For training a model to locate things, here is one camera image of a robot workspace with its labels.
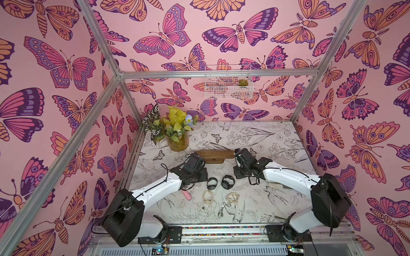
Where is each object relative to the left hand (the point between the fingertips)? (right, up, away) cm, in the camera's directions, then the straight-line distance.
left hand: (206, 173), depth 87 cm
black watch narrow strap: (+3, -8, +1) cm, 8 cm away
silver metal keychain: (+7, -19, -7) cm, 21 cm away
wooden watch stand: (+5, +8, +5) cm, 11 cm away
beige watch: (+1, -12, -1) cm, 12 cm away
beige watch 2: (+14, -12, -1) cm, 19 cm away
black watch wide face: (+10, -6, -1) cm, 12 cm away
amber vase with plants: (-17, +26, +1) cm, 31 cm away
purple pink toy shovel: (-10, -11, -2) cm, 15 cm away
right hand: (+17, +2, +2) cm, 18 cm away
